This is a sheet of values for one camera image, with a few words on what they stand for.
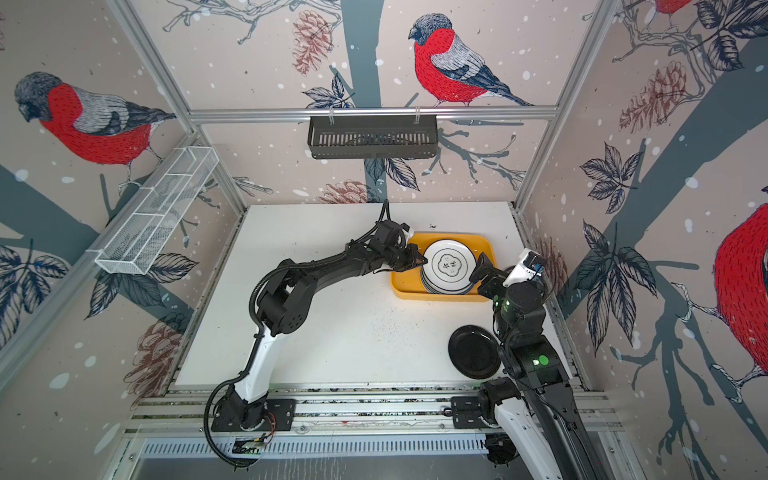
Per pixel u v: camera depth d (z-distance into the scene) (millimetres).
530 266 560
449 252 954
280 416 729
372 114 976
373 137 1063
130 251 698
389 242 791
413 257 848
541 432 560
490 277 613
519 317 476
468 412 731
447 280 919
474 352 832
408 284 967
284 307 563
